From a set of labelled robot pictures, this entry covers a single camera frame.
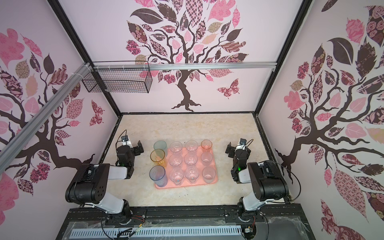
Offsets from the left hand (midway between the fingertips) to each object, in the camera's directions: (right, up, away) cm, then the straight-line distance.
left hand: (133, 143), depth 93 cm
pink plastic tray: (+34, -22, -8) cm, 41 cm away
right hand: (+67, +1, -2) cm, 68 cm away
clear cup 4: (+29, -18, -7) cm, 35 cm away
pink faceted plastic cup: (+47, -2, +4) cm, 48 cm away
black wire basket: (-9, +43, +1) cm, 44 cm away
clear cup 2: (+37, -2, +3) cm, 38 cm away
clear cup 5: (+38, -16, -10) cm, 42 cm away
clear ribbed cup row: (+37, -9, -5) cm, 38 cm away
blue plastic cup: (+19, -17, -11) cm, 27 cm away
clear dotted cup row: (+48, -17, -8) cm, 51 cm away
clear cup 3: (+28, -9, -5) cm, 30 cm away
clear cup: (+27, -2, +1) cm, 27 cm away
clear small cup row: (+47, -9, -1) cm, 48 cm away
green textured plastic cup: (+17, -1, -1) cm, 17 cm away
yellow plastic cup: (+18, -7, -8) cm, 20 cm away
